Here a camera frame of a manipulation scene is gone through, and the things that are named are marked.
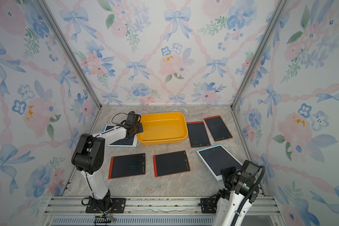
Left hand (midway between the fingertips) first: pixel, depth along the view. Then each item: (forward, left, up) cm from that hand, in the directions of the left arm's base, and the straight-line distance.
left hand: (140, 126), depth 100 cm
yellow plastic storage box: (+3, -15, -7) cm, 17 cm away
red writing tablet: (+4, -57, -7) cm, 58 cm away
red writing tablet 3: (-25, -22, -6) cm, 33 cm away
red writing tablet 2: (-2, -41, -7) cm, 42 cm away
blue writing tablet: (-10, +7, -5) cm, 13 cm away
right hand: (-32, -51, +9) cm, 61 cm away
